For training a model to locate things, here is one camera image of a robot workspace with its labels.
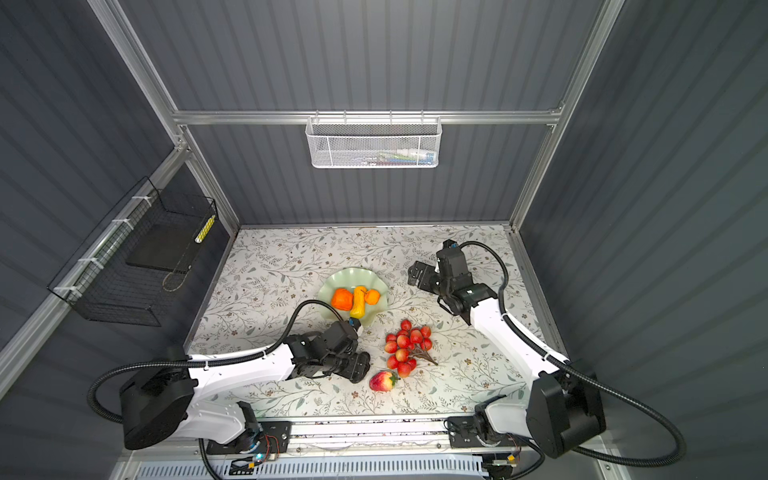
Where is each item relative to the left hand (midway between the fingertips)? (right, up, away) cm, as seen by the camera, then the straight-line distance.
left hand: (362, 364), depth 82 cm
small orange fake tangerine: (+2, +17, +11) cm, 21 cm away
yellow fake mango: (-2, +13, +11) cm, 17 cm away
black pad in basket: (-50, +33, -6) cm, 60 cm away
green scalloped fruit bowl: (-11, +13, +9) cm, 19 cm away
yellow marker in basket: (-44, +38, -1) cm, 58 cm away
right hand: (+18, +25, +2) cm, 31 cm away
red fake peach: (+6, -3, -4) cm, 8 cm away
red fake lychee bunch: (+12, +5, +2) cm, 14 cm away
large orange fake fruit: (-7, +17, +11) cm, 21 cm away
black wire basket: (-56, +25, -18) cm, 64 cm away
